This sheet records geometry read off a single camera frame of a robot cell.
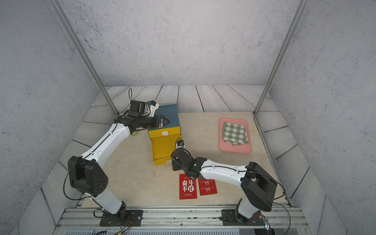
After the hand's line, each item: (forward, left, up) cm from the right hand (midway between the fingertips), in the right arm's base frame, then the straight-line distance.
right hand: (175, 159), depth 82 cm
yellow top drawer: (+13, +6, +8) cm, 16 cm away
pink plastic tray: (+16, -33, -13) cm, 39 cm away
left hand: (+16, +4, +13) cm, 21 cm away
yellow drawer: (+10, +9, -4) cm, 14 cm away
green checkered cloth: (+25, -39, -11) cm, 48 cm away
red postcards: (-10, -18, -13) cm, 24 cm away
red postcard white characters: (-11, -7, -12) cm, 17 cm away
